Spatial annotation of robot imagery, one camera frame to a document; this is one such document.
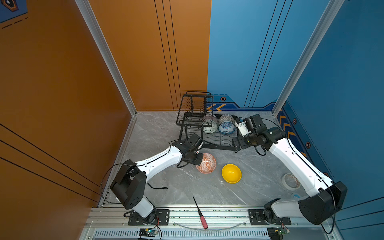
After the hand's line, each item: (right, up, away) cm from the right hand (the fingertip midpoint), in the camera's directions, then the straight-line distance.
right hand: (240, 139), depth 79 cm
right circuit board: (+15, -44, -9) cm, 47 cm away
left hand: (-21, -12, +6) cm, 25 cm away
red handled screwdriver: (-20, -38, -6) cm, 44 cm away
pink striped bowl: (-12, +13, +26) cm, 32 cm away
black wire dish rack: (-24, +14, +28) cm, 39 cm away
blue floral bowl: (-2, +6, +26) cm, 27 cm away
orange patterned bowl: (-17, -15, +6) cm, 23 cm away
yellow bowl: (-3, -21, +7) cm, 22 cm away
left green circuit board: (-46, -44, -8) cm, 64 cm away
